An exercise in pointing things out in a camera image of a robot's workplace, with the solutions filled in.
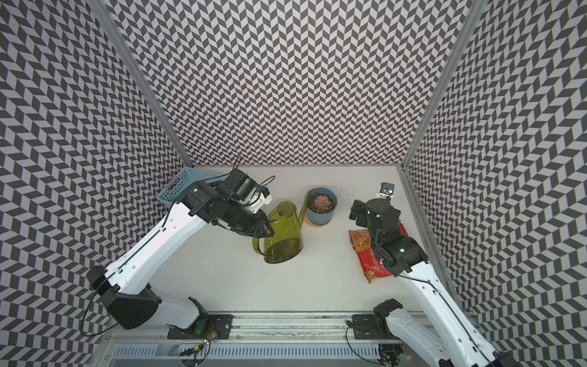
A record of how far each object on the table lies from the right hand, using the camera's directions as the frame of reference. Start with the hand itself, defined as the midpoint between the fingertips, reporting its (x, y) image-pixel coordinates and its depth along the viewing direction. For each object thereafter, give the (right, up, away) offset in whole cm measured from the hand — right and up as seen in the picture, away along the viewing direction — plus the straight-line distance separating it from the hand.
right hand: (370, 209), depth 73 cm
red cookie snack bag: (+3, -22, +9) cm, 24 cm away
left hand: (-33, -8, -7) cm, 34 cm away
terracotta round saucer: (-17, -10, +23) cm, 30 cm away
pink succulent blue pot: (-15, 0, +18) cm, 23 cm away
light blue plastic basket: (-78, +11, +36) cm, 87 cm away
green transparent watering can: (-28, -13, +7) cm, 31 cm away
